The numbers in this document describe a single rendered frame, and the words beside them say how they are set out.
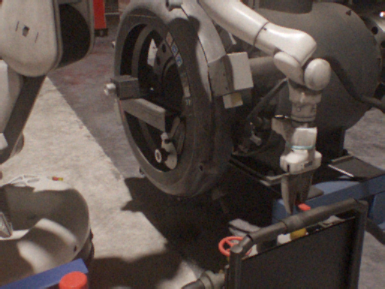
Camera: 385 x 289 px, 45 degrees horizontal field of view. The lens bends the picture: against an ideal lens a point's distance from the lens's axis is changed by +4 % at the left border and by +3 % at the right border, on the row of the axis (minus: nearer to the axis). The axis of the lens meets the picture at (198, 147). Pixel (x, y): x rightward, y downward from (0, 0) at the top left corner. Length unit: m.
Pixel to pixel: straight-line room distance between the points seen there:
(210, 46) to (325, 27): 0.61
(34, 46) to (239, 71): 0.54
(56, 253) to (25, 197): 0.31
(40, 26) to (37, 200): 0.68
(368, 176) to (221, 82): 0.88
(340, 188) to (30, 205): 1.13
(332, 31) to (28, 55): 1.16
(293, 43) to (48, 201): 0.95
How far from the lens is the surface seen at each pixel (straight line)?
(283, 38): 1.07
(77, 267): 0.83
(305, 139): 1.14
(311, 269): 1.14
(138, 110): 1.75
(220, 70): 1.31
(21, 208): 1.66
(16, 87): 1.26
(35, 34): 1.14
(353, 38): 1.94
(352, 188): 1.93
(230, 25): 1.11
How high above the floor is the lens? 1.07
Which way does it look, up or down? 22 degrees down
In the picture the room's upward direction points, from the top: straight up
